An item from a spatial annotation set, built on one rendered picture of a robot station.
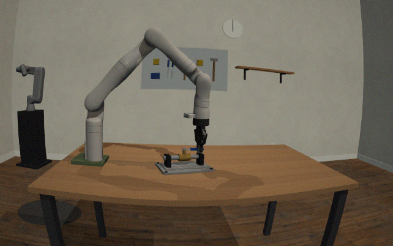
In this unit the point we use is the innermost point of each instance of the ball valve with blue lever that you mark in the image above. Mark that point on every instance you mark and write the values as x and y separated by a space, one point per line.
184 157

